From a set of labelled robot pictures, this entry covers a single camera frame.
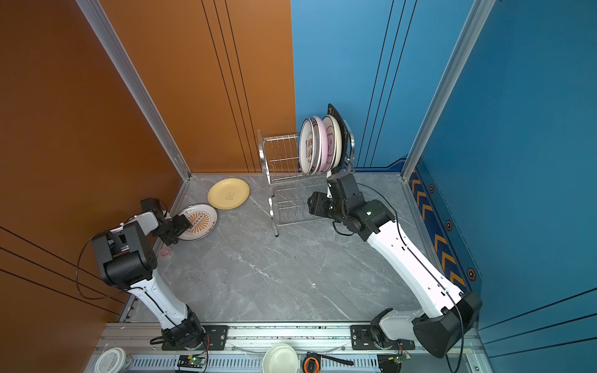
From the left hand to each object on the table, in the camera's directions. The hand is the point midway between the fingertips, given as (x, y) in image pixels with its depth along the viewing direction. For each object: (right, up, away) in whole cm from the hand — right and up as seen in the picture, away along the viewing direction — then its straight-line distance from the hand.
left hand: (184, 226), depth 98 cm
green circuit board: (+17, -38, -28) cm, 50 cm away
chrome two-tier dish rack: (+44, +16, +11) cm, 48 cm away
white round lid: (-2, -33, -34) cm, 47 cm away
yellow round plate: (+14, +14, +14) cm, 24 cm away
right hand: (+54, +11, -26) cm, 61 cm away
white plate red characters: (+52, +32, -13) cm, 62 cm away
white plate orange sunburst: (+6, +3, +4) cm, 8 cm away
